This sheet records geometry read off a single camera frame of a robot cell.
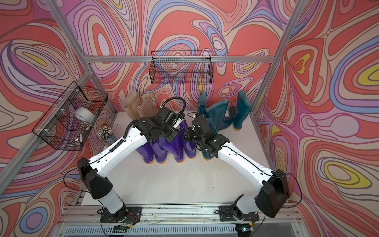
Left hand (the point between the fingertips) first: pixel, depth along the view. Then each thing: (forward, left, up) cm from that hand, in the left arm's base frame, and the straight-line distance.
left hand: (175, 130), depth 78 cm
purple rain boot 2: (-7, +9, -14) cm, 18 cm away
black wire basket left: (+3, +58, +2) cm, 58 cm away
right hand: (-3, -5, -1) cm, 5 cm away
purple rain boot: (-9, +15, -7) cm, 19 cm away
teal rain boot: (+13, -24, 0) cm, 27 cm away
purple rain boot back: (-7, -8, -7) cm, 12 cm away
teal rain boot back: (+18, -15, +3) cm, 24 cm away
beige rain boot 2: (+21, +29, +2) cm, 36 cm away
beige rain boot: (+16, +18, +1) cm, 25 cm away
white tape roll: (+5, +47, +8) cm, 48 cm away
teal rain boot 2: (+18, -40, +1) cm, 44 cm away
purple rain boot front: (-6, 0, -7) cm, 9 cm away
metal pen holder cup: (+3, +41, -6) cm, 42 cm away
